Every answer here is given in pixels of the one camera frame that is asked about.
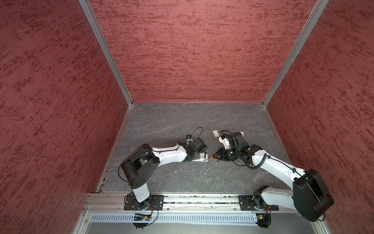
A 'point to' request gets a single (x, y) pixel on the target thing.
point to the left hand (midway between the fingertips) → (194, 157)
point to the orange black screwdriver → (212, 157)
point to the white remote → (202, 157)
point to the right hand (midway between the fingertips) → (214, 159)
